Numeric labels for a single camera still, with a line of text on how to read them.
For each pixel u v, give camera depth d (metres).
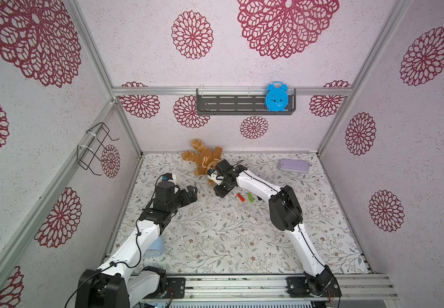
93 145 0.78
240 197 1.00
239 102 0.94
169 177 0.74
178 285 0.73
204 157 1.07
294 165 1.15
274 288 0.76
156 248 0.76
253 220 0.92
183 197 0.73
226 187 0.86
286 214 0.63
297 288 0.73
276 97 0.89
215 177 0.90
